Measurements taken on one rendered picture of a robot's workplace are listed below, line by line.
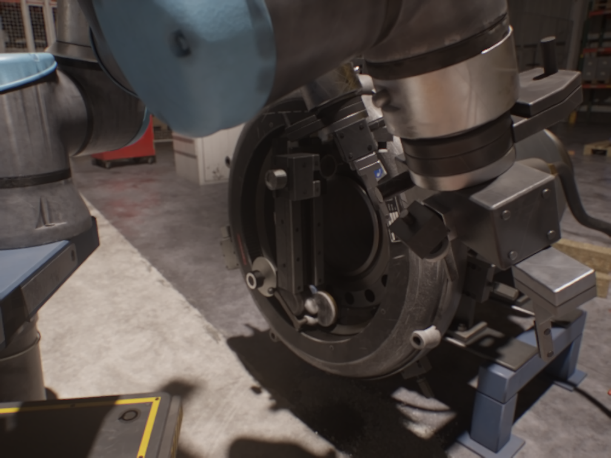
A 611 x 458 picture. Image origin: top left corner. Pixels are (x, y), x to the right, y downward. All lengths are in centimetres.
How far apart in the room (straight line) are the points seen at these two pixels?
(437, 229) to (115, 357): 162
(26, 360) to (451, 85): 128
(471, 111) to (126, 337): 180
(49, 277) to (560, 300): 61
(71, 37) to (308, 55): 71
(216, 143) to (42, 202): 421
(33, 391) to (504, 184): 134
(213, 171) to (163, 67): 474
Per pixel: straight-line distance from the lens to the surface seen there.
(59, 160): 79
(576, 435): 161
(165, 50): 20
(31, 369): 144
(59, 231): 77
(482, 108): 30
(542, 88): 36
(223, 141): 496
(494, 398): 135
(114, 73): 37
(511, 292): 95
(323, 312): 119
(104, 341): 199
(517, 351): 140
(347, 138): 66
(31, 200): 76
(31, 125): 76
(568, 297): 32
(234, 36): 20
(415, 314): 93
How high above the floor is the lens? 93
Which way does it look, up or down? 17 degrees down
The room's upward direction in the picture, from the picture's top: straight up
